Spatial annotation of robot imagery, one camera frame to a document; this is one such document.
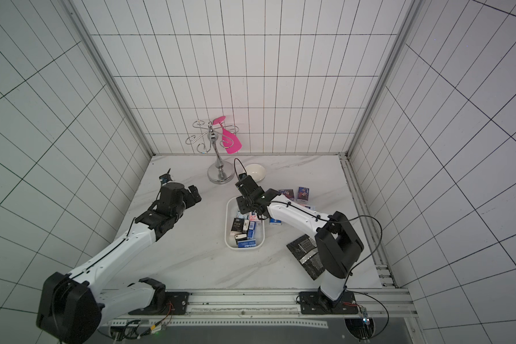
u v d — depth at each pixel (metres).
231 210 0.95
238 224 0.88
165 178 0.71
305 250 0.83
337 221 0.47
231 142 0.87
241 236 0.83
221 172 1.10
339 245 0.45
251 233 0.85
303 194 1.00
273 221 0.91
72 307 0.39
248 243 0.82
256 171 1.06
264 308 0.73
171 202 0.61
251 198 0.65
